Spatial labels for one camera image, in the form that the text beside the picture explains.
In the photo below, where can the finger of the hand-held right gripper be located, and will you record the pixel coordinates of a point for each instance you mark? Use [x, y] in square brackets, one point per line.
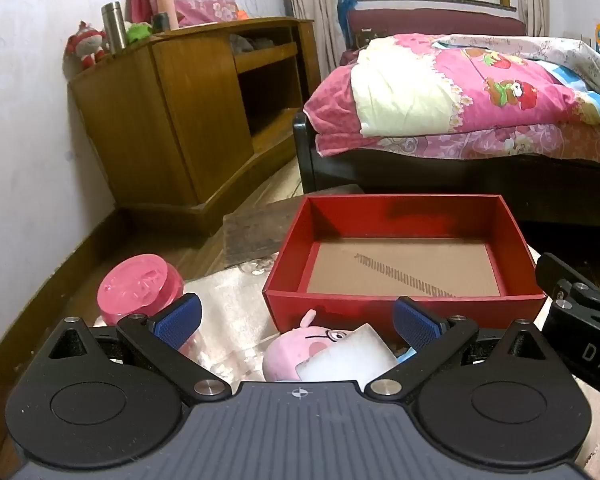
[565, 275]

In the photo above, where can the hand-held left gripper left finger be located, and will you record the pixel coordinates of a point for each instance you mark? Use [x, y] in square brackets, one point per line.
[177, 317]

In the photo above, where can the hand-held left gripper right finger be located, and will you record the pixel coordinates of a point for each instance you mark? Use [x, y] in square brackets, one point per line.
[415, 322]

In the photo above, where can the white foam block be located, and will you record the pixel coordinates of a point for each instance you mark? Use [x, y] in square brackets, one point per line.
[350, 355]

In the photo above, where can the red cardboard box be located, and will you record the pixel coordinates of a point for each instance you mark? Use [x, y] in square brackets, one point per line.
[290, 305]

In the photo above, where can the pink pig plush toy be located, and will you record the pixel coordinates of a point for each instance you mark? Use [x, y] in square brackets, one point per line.
[285, 355]

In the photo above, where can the pink lidded plastic jar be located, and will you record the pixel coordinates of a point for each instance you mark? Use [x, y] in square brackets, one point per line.
[135, 285]

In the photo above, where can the worn wooden board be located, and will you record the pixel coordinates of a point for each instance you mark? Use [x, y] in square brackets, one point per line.
[255, 235]

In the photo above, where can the pink floral bedsheet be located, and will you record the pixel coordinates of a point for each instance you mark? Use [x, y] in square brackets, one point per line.
[480, 147]

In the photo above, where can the wooden cabinet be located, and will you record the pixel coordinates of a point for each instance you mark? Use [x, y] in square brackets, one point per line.
[180, 110]

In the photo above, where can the pink cartoon quilt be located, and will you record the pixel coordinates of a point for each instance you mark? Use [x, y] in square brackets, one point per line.
[405, 90]

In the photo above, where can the grey cloth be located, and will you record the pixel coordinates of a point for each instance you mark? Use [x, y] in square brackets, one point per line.
[247, 44]

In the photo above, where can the dark red headboard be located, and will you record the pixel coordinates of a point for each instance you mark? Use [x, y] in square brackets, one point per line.
[430, 22]

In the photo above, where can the red plush doll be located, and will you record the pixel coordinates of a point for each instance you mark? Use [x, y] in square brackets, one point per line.
[86, 45]

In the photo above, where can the small green plush toy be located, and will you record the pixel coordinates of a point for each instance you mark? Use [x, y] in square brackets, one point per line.
[137, 31]

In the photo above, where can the black cup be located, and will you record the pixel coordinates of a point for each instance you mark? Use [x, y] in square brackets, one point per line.
[159, 22]

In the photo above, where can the steel thermos flask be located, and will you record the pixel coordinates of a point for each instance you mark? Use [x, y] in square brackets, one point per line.
[114, 27]

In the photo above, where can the pink cylinder cup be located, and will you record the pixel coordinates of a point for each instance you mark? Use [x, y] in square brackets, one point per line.
[168, 10]

